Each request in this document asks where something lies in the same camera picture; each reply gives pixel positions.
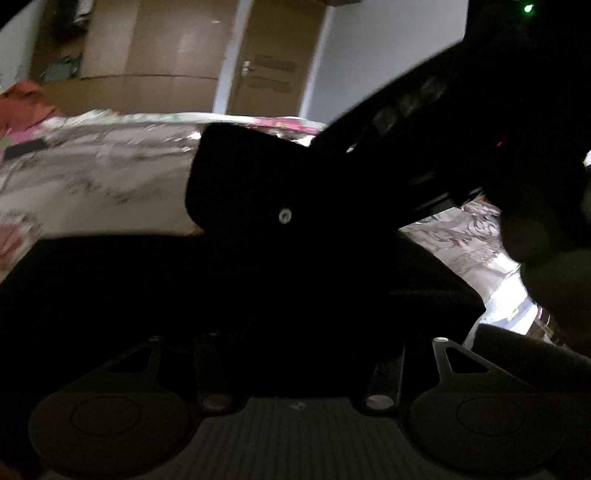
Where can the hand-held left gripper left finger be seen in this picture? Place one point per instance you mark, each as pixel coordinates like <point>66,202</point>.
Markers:
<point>205,369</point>

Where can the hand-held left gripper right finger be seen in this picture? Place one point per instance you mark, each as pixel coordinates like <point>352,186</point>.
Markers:
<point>385,369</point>

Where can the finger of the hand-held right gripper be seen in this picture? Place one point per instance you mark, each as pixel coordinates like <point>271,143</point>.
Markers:
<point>383,99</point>

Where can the black pants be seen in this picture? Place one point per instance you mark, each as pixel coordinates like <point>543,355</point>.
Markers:
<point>231,277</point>

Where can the wooden door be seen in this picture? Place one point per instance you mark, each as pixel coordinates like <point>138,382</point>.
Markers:
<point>277,55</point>

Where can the grey floral bedspread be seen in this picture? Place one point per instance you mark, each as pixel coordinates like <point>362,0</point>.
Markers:
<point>115,184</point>

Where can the wooden wardrobe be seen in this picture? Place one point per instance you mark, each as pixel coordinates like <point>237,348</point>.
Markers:
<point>152,41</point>

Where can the black rectangular case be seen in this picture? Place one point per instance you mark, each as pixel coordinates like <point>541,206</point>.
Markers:
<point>25,150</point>

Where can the red-orange cloth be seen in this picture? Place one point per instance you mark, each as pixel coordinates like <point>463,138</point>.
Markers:
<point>23,106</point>

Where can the grey bag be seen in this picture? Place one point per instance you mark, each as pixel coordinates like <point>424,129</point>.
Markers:
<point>62,68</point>

